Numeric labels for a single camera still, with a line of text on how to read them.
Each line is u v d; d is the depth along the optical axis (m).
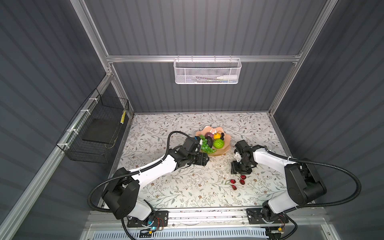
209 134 0.99
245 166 0.76
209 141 0.95
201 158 0.73
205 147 0.91
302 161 0.49
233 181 0.84
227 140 0.99
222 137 1.00
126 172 0.45
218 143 0.94
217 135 0.99
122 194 0.42
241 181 0.85
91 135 0.70
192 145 0.65
